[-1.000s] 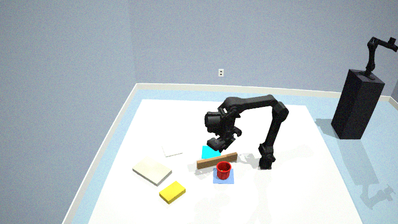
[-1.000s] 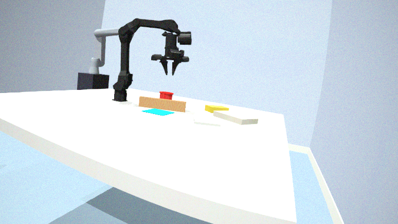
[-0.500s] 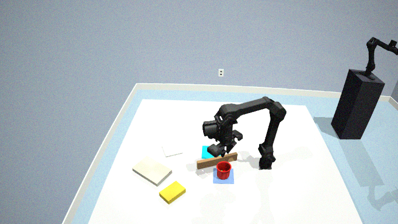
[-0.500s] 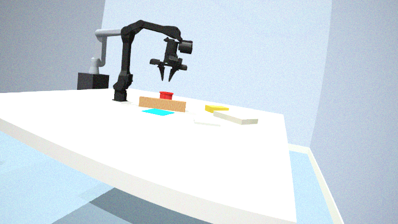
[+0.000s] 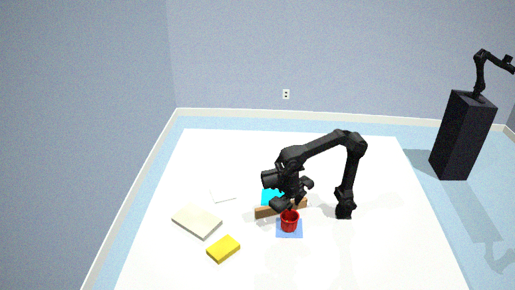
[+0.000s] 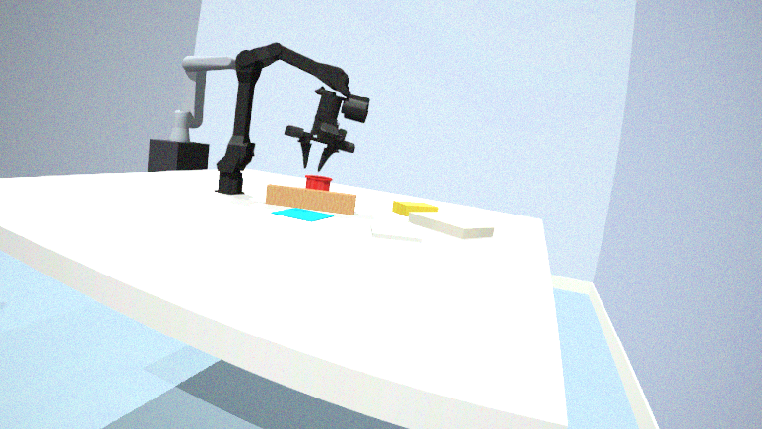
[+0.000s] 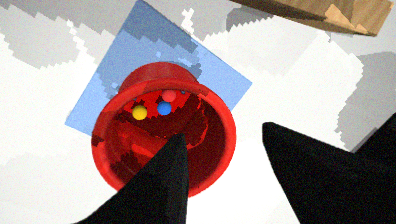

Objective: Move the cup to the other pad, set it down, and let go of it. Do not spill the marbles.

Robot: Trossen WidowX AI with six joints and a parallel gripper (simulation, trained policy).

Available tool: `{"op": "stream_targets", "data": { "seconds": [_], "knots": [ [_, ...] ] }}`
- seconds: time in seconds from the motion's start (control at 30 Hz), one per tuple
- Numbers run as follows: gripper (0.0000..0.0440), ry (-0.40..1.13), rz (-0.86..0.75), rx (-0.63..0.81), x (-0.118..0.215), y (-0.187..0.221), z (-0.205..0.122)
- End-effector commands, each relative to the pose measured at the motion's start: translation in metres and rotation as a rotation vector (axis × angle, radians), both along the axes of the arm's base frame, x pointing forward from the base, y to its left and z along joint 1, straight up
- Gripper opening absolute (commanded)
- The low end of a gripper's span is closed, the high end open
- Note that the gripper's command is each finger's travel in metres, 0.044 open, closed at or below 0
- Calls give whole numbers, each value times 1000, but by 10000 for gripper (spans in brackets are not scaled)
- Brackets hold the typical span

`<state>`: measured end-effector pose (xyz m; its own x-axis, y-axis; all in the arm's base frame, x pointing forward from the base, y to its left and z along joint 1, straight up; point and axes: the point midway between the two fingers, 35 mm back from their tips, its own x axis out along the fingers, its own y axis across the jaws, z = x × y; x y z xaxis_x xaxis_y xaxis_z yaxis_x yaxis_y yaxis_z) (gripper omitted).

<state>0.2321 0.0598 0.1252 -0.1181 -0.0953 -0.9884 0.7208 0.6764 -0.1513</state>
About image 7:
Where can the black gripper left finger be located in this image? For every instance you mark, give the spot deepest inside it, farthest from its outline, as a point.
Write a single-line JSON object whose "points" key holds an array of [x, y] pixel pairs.
{"points": [[157, 194]]}

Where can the red cup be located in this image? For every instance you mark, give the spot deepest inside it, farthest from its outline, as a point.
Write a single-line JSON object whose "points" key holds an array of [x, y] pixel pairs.
{"points": [[121, 145]]}

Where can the yellow marble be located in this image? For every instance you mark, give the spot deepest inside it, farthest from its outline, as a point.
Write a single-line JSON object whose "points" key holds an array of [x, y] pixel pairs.
{"points": [[139, 112]]}

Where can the red marble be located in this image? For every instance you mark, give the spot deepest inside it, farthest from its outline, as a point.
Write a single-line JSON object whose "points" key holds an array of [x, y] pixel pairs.
{"points": [[168, 95]]}

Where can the tan wooden plank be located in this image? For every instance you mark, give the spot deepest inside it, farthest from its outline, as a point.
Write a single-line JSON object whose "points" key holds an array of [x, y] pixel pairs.
{"points": [[361, 17]]}

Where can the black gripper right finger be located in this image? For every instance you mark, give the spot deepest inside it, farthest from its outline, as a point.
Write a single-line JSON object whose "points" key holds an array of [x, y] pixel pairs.
{"points": [[328, 185]]}

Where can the blue marble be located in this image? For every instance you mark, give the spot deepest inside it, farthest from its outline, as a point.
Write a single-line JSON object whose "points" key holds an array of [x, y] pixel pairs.
{"points": [[164, 108]]}

